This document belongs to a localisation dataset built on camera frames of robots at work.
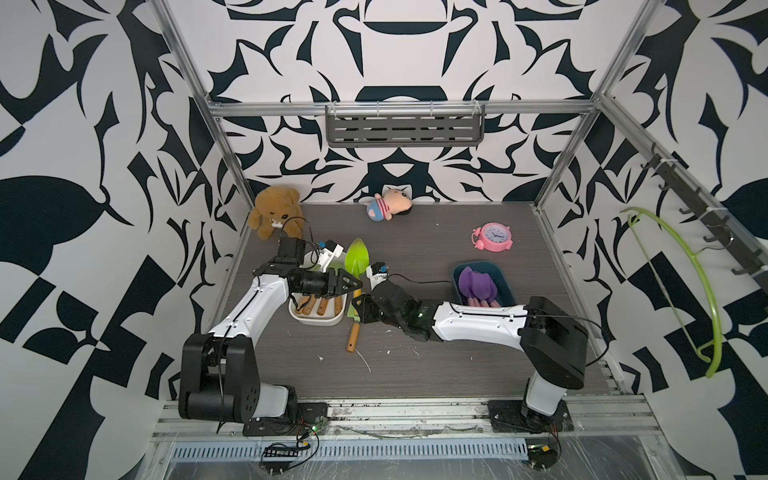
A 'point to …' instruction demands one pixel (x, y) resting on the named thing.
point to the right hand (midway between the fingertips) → (352, 298)
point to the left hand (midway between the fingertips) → (354, 283)
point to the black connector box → (541, 456)
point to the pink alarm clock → (492, 236)
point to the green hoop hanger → (714, 368)
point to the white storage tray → (311, 259)
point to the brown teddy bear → (277, 207)
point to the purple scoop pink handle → (478, 287)
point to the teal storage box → (505, 296)
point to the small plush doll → (384, 207)
